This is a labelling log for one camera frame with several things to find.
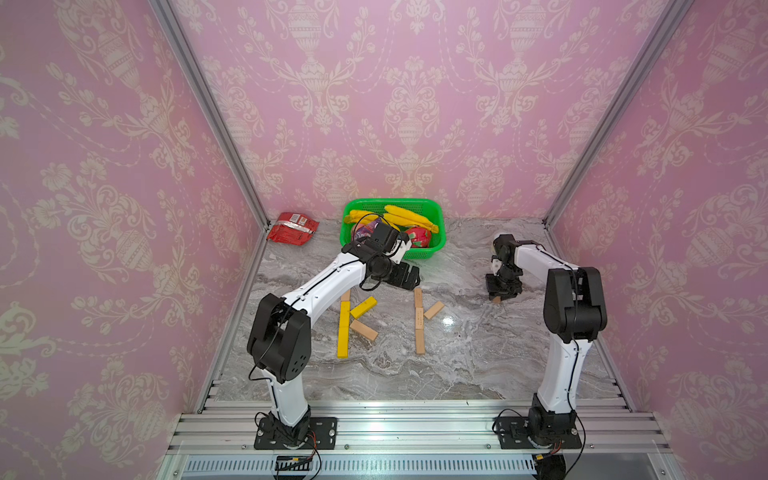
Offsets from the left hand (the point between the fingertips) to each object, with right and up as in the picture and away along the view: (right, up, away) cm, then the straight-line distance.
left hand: (406, 278), depth 87 cm
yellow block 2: (-19, -20, +1) cm, 28 cm away
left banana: (-17, +21, +25) cm, 37 cm away
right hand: (+29, -7, +12) cm, 32 cm away
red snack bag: (-43, +17, +29) cm, 55 cm away
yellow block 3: (-13, -10, +10) cm, 20 cm away
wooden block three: (+4, -18, +3) cm, 19 cm away
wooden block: (-19, -7, +10) cm, 23 cm away
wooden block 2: (-13, -17, +5) cm, 22 cm away
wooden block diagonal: (+9, -11, +8) cm, 16 cm away
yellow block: (-19, -14, +7) cm, 25 cm away
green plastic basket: (+11, +24, +29) cm, 39 cm away
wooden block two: (+4, -13, +7) cm, 15 cm away
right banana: (-1, +21, +25) cm, 33 cm away
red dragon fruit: (+6, +13, +19) cm, 24 cm away
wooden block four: (+30, -8, +10) cm, 33 cm away
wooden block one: (+5, -8, +13) cm, 15 cm away
